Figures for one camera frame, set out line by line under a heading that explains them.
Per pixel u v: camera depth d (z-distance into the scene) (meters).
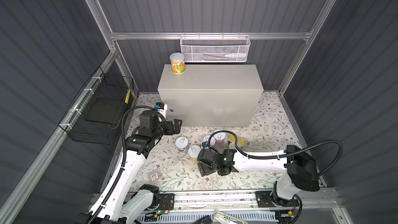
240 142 0.89
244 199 0.75
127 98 0.82
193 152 0.84
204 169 0.71
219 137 0.89
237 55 0.87
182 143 0.89
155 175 0.79
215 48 1.24
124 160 0.46
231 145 0.86
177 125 0.67
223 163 0.57
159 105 0.65
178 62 0.77
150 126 0.54
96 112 0.72
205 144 0.74
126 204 0.53
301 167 0.43
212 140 0.89
